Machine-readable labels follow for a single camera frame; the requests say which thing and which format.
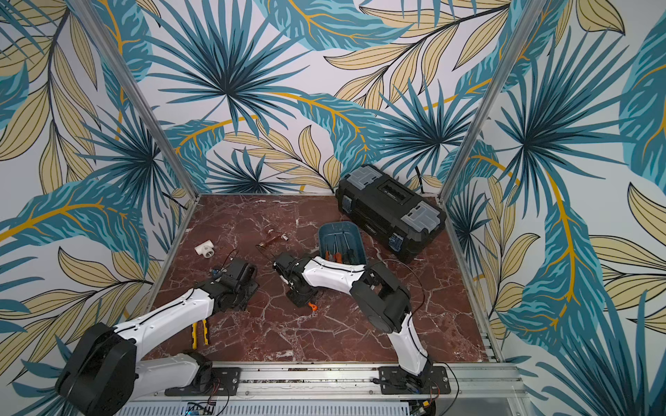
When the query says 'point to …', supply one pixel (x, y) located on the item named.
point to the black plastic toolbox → (388, 212)
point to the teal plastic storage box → (341, 242)
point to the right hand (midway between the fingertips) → (303, 296)
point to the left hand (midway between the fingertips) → (253, 289)
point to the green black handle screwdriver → (351, 256)
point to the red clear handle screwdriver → (262, 245)
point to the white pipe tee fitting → (205, 249)
